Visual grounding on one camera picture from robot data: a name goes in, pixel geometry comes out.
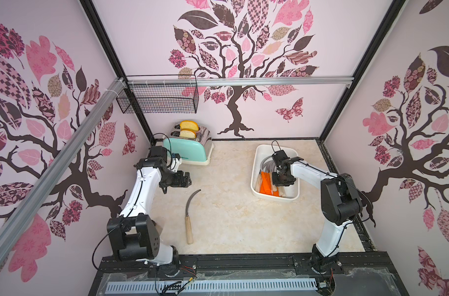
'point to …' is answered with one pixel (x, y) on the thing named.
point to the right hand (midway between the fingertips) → (278, 181)
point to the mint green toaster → (192, 150)
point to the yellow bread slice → (187, 125)
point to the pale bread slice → (187, 134)
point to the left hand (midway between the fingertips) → (179, 186)
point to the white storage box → (261, 152)
